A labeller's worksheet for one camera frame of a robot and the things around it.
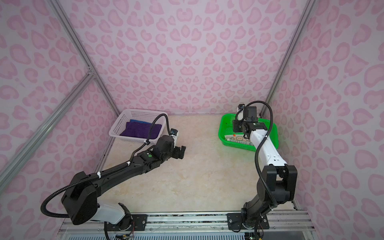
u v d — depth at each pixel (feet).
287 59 2.84
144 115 3.98
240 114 2.53
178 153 2.44
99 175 1.48
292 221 2.45
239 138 3.40
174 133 2.40
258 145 1.66
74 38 2.57
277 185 1.43
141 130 3.58
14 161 1.73
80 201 1.36
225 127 3.69
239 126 2.47
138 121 3.73
